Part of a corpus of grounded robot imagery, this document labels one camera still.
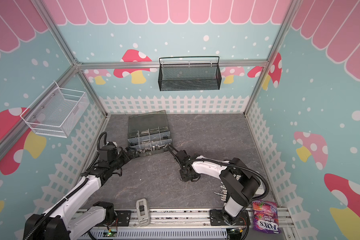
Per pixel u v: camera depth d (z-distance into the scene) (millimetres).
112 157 673
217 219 741
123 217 743
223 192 816
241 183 451
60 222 409
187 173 646
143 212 738
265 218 723
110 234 723
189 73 941
